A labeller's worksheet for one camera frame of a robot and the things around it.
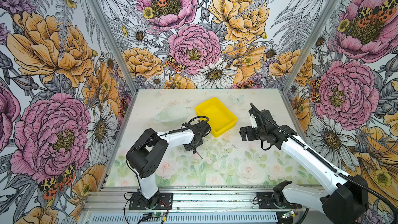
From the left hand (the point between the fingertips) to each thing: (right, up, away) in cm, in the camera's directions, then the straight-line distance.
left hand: (192, 147), depth 92 cm
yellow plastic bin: (+18, +16, +14) cm, 27 cm away
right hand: (+30, +9, -10) cm, 33 cm away
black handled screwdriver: (+4, -4, -2) cm, 6 cm away
